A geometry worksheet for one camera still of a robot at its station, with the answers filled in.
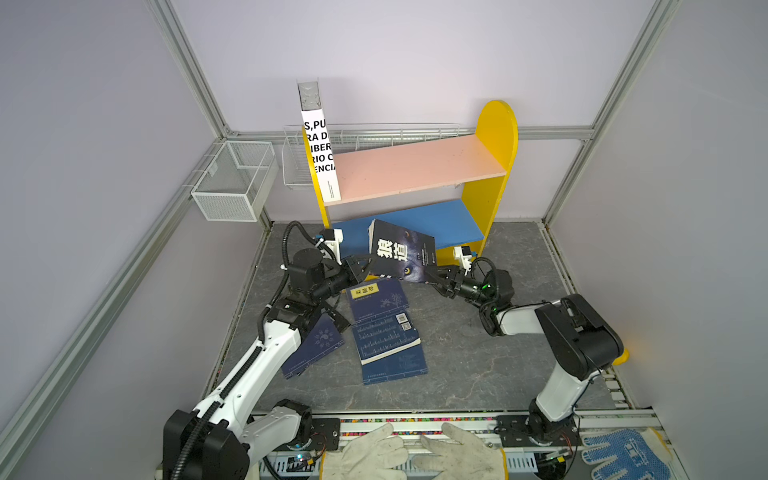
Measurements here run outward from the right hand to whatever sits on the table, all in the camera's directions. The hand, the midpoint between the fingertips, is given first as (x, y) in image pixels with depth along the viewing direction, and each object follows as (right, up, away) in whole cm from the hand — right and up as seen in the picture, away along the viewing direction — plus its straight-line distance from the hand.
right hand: (426, 276), depth 80 cm
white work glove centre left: (-13, -42, -9) cm, 45 cm away
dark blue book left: (-31, -20, +8) cm, 37 cm away
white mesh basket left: (-63, +30, +21) cm, 73 cm away
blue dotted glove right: (+50, -42, -9) cm, 66 cm away
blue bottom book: (-7, -25, +5) cm, 27 cm away
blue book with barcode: (-11, -18, +9) cm, 23 cm away
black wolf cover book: (-6, +6, -1) cm, 8 cm away
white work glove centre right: (+9, -43, -9) cm, 45 cm away
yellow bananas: (+55, -23, +2) cm, 60 cm away
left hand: (-13, +4, -7) cm, 15 cm away
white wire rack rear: (-21, +53, +40) cm, 69 cm away
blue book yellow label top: (-15, -9, +18) cm, 25 cm away
